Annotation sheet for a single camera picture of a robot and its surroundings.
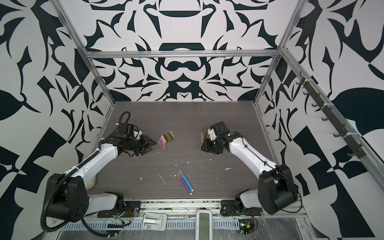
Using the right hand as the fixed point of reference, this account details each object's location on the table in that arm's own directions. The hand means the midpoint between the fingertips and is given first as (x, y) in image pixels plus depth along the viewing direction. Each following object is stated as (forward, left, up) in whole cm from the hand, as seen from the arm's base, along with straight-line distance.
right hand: (205, 146), depth 84 cm
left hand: (+2, +27, +2) cm, 28 cm away
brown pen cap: (+12, +25, -10) cm, 29 cm away
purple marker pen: (-17, +12, -11) cm, 23 cm away
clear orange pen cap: (+8, +28, -9) cm, 31 cm away
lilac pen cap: (+8, +27, -9) cm, 30 cm away
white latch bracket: (-34, +25, -8) cm, 42 cm away
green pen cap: (+13, +22, -9) cm, 27 cm away
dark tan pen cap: (+13, +23, -10) cm, 28 cm away
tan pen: (+13, +1, -10) cm, 16 cm away
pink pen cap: (+10, +27, -10) cm, 31 cm away
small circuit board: (-35, -17, -13) cm, 41 cm away
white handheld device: (-35, +3, -6) cm, 36 cm away
